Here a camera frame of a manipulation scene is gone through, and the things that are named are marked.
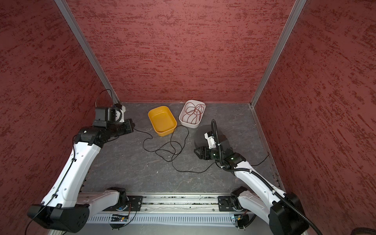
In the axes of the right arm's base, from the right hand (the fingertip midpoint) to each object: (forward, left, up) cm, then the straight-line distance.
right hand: (197, 154), depth 80 cm
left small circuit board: (-27, +42, -14) cm, 52 cm away
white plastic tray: (+37, +9, -6) cm, 39 cm away
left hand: (+9, +32, +14) cm, 37 cm away
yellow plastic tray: (+32, +24, -9) cm, 41 cm away
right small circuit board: (-30, -20, -12) cm, 39 cm away
